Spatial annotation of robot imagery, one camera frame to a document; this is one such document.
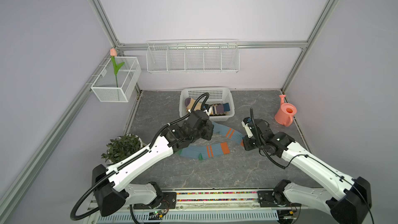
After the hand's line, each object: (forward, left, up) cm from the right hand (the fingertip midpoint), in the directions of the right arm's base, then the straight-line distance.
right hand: (244, 138), depth 80 cm
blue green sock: (+3, +12, -2) cm, 12 cm away
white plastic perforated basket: (+31, +12, -7) cm, 34 cm away
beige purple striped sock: (+26, +11, -8) cm, 29 cm away
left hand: (0, +18, +10) cm, 21 cm away
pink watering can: (+18, -29, -3) cm, 34 cm away
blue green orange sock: (-2, +23, -13) cm, 26 cm away
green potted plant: (-7, +61, +4) cm, 61 cm away
